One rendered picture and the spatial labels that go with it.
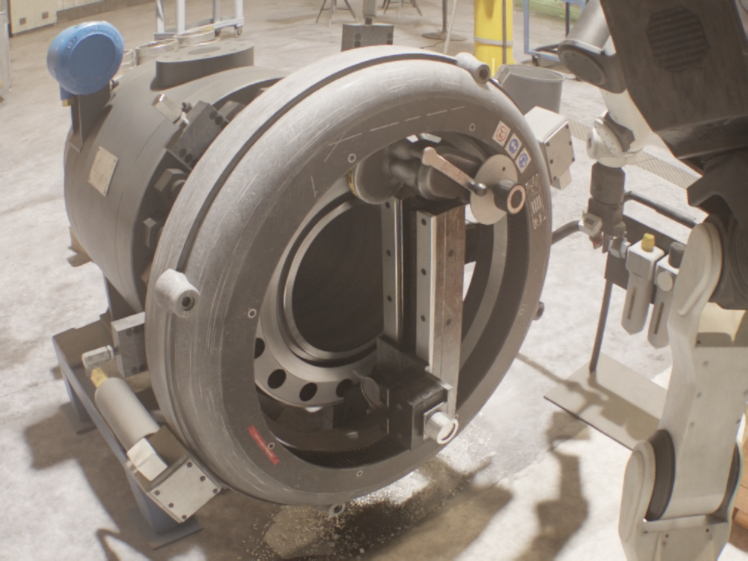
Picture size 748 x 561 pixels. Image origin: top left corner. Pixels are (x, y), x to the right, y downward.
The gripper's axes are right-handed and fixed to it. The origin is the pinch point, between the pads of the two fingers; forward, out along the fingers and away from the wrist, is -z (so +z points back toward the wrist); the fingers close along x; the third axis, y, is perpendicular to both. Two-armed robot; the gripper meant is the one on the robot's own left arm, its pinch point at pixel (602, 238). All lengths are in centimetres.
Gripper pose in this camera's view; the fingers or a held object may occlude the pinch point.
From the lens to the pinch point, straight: 164.7
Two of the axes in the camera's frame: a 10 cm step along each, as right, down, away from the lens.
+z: 0.0, -8.7, -5.0
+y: -7.7, 3.2, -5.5
